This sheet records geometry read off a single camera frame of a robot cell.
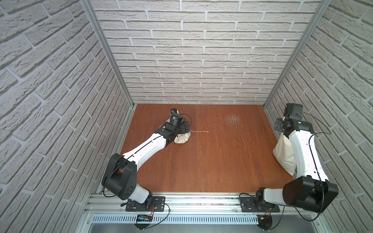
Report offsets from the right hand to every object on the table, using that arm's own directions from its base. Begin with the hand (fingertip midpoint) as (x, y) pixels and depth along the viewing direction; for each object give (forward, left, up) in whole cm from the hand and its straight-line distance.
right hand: (281, 122), depth 77 cm
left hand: (+10, +56, -7) cm, 57 cm away
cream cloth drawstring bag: (+6, +55, -20) cm, 59 cm away
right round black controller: (-42, +15, -27) cm, 52 cm away
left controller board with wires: (-38, +76, -26) cm, 89 cm away
